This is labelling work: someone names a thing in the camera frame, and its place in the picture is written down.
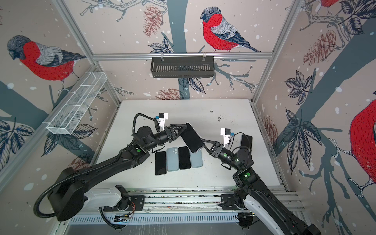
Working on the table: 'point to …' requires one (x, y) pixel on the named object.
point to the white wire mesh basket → (66, 119)
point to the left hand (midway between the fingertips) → (185, 129)
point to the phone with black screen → (160, 163)
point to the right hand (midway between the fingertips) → (199, 145)
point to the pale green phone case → (172, 155)
